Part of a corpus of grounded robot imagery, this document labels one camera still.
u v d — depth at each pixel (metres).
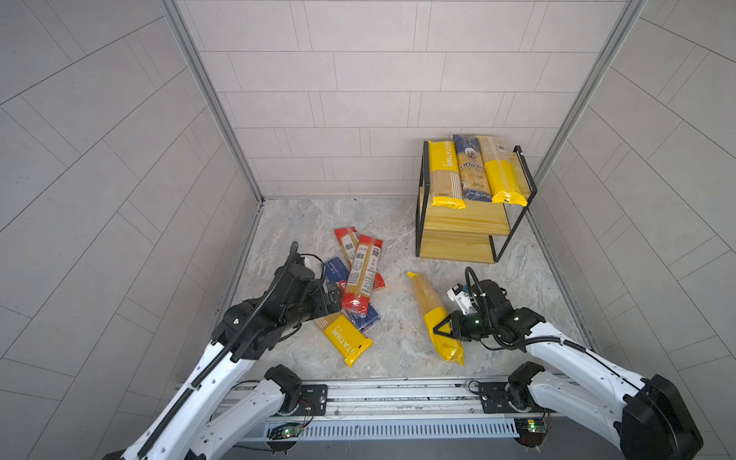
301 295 0.50
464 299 0.75
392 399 0.72
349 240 0.99
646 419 0.38
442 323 0.75
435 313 0.78
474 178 0.73
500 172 0.74
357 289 0.85
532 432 0.68
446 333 0.72
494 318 0.62
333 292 0.59
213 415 0.42
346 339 0.79
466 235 1.03
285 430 0.65
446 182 0.73
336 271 0.91
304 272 0.52
